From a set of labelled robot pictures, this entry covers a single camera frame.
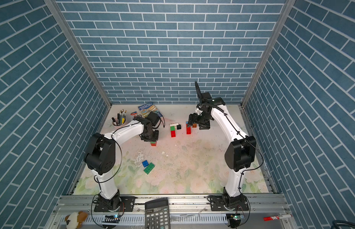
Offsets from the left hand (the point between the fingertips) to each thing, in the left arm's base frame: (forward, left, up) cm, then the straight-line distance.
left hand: (157, 140), depth 93 cm
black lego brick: (+13, -14, -3) cm, 20 cm away
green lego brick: (+12, -9, -4) cm, 16 cm away
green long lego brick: (-18, +4, -4) cm, 19 cm away
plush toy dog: (-43, +34, -3) cm, 55 cm away
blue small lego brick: (-14, +6, -4) cm, 16 cm away
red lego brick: (-1, +3, -4) cm, 5 cm away
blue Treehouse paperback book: (+31, +13, -3) cm, 34 cm away
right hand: (+2, -24, +13) cm, 27 cm away
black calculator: (-40, -4, -3) cm, 41 cm away
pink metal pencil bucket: (+9, +29, +3) cm, 30 cm away
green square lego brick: (-4, +2, +5) cm, 7 cm away
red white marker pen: (-42, -64, -3) cm, 76 cm away
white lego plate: (+15, -10, -3) cm, 18 cm away
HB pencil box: (+26, +22, -4) cm, 35 cm away
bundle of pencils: (+12, +24, +10) cm, 28 cm away
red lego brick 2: (+6, -10, -3) cm, 12 cm away
